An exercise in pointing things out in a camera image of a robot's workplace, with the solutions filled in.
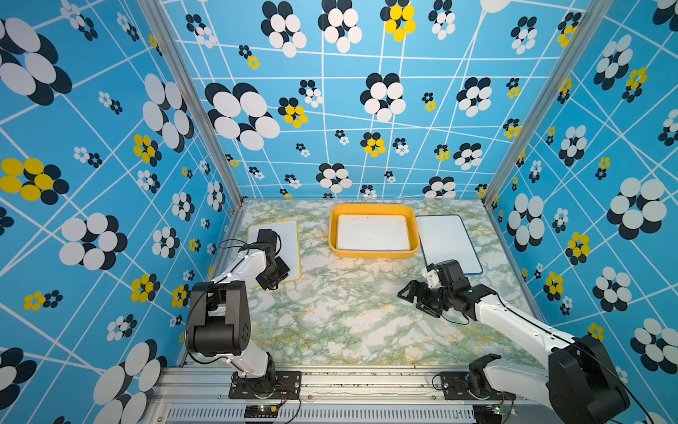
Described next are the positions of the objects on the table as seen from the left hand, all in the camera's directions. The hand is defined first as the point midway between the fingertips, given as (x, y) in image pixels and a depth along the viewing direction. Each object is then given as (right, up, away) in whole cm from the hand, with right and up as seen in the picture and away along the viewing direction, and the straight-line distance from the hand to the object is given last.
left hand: (284, 275), depth 92 cm
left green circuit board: (-2, -34, -20) cm, 39 cm away
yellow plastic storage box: (+48, +24, +17) cm, 56 cm away
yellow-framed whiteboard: (+33, +15, +15) cm, 39 cm away
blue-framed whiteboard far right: (+65, +13, +18) cm, 68 cm away
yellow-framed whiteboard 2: (-1, +7, +13) cm, 15 cm away
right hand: (+43, -6, -8) cm, 44 cm away
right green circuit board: (+60, -32, -24) cm, 72 cm away
